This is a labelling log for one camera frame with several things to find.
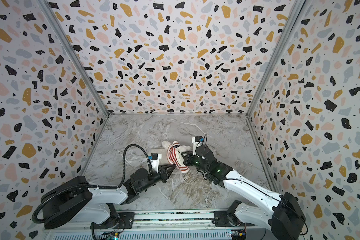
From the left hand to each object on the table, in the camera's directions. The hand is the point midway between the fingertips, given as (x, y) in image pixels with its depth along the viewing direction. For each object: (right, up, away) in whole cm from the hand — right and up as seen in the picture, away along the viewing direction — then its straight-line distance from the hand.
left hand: (177, 165), depth 76 cm
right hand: (+2, +7, -1) cm, 7 cm away
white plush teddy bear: (+3, +8, +2) cm, 9 cm away
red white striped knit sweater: (-1, +4, 0) cm, 4 cm away
